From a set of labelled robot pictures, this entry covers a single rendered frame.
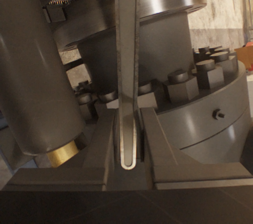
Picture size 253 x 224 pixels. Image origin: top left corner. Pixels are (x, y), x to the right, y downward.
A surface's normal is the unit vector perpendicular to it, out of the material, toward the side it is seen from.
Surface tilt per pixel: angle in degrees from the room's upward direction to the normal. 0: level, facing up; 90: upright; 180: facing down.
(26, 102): 36
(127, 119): 49
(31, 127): 45
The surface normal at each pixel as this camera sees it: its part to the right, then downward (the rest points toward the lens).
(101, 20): -0.24, 0.33
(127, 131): 0.00, 0.28
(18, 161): 0.73, -0.03
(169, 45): 0.44, 0.18
